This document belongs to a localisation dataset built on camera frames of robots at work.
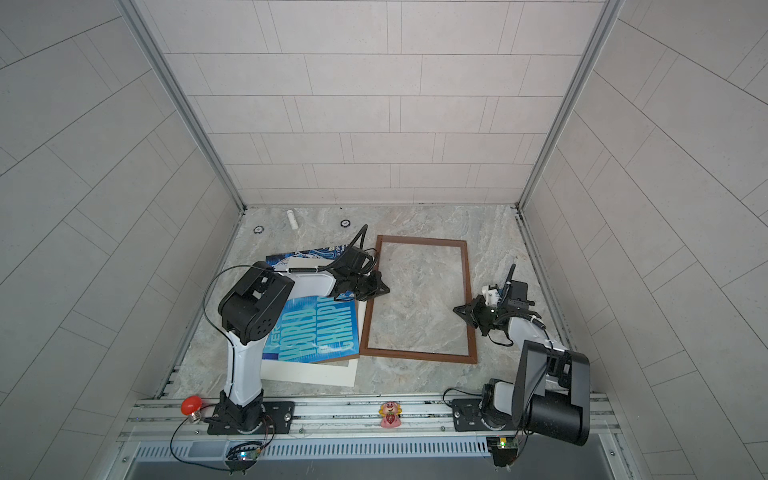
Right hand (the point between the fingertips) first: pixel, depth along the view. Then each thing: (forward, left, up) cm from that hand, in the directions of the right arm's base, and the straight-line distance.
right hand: (456, 306), depth 86 cm
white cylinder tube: (+40, +55, 0) cm, 68 cm away
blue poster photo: (-3, +42, -3) cm, 42 cm away
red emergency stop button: (-21, +68, -1) cm, 71 cm away
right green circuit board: (-33, -5, -6) cm, 34 cm away
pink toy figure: (-25, +20, -2) cm, 32 cm away
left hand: (+10, +16, -3) cm, 19 cm away
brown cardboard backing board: (-11, +29, -4) cm, 31 cm away
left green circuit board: (-32, +53, -1) cm, 62 cm away
